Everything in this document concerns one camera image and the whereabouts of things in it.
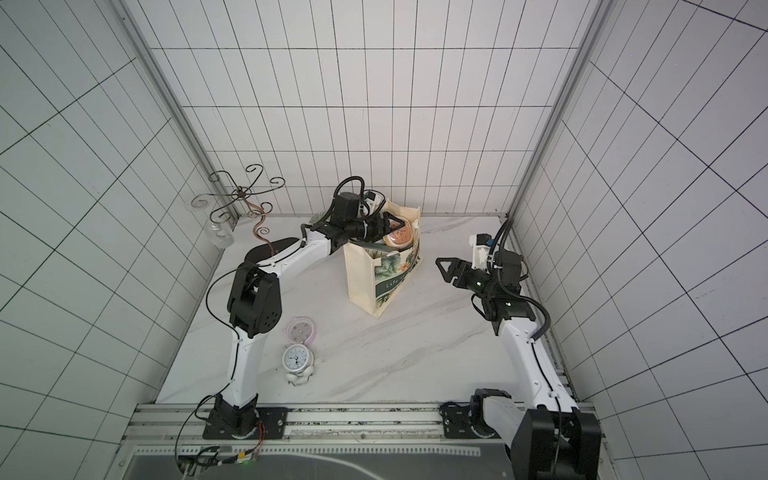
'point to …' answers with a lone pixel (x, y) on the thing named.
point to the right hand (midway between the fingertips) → (448, 257)
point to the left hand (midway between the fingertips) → (398, 231)
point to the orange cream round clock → (401, 237)
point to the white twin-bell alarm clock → (298, 363)
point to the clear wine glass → (219, 234)
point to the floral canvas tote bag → (376, 272)
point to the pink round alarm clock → (301, 330)
